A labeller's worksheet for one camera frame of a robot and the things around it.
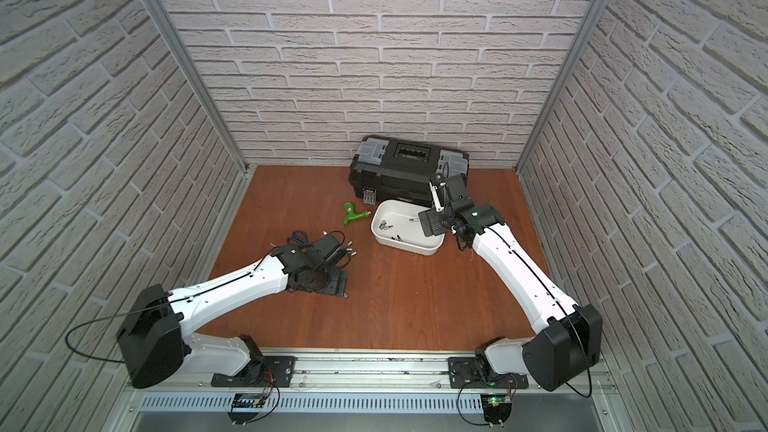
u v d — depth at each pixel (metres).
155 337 0.40
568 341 0.39
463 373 0.74
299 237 0.99
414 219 1.03
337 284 0.73
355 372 0.76
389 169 0.96
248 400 0.73
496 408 0.69
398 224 1.03
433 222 0.71
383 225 1.02
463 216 0.54
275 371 0.73
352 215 1.03
